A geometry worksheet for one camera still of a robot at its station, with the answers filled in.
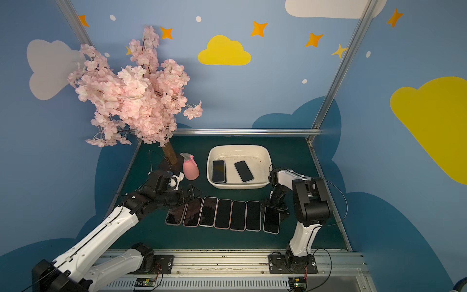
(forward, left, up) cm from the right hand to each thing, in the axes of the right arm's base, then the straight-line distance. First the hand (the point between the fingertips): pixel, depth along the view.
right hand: (272, 215), depth 88 cm
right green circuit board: (-27, -9, -3) cm, 29 cm away
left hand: (0, +35, +18) cm, 39 cm away
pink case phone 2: (-3, +17, +1) cm, 17 cm away
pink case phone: (-1, +24, 0) cm, 24 cm away
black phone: (0, +9, -2) cm, 10 cm away
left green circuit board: (-31, +53, -1) cm, 61 cm away
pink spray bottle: (+21, +44, +7) cm, 49 cm away
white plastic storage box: (+36, +7, 0) cm, 36 cm away
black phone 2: (-2, +1, 0) cm, 3 cm away
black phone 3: (+25, +15, 0) cm, 30 cm away
